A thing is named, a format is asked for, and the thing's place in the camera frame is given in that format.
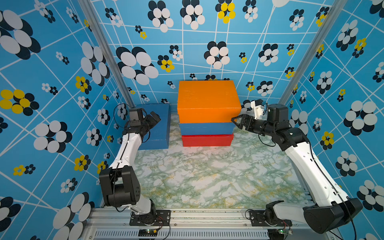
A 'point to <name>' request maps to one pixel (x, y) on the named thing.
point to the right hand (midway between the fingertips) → (239, 120)
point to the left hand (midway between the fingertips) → (155, 117)
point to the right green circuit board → (284, 231)
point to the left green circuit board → (147, 232)
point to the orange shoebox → (208, 101)
